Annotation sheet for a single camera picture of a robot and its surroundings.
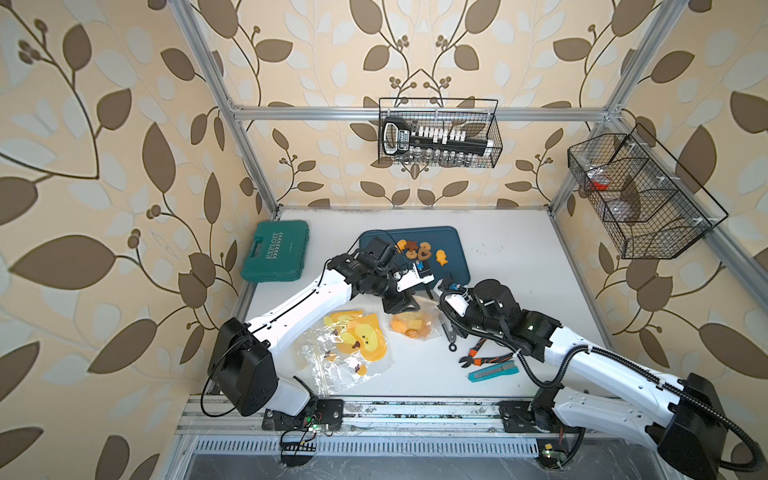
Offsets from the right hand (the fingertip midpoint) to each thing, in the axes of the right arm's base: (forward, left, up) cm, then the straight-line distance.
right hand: (441, 304), depth 78 cm
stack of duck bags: (-6, +27, -13) cm, 30 cm away
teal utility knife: (-13, -14, -16) cm, 25 cm away
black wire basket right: (+15, -52, +19) cm, 57 cm away
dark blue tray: (+29, -5, -13) cm, 32 cm away
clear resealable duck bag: (0, +4, -13) cm, 13 cm away
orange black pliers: (-10, -8, -15) cm, 20 cm away
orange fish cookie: (+25, -5, -14) cm, 29 cm away
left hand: (+2, +8, +3) cm, 9 cm away
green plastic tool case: (+27, +52, -9) cm, 60 cm away
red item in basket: (+26, -47, +16) cm, 56 cm away
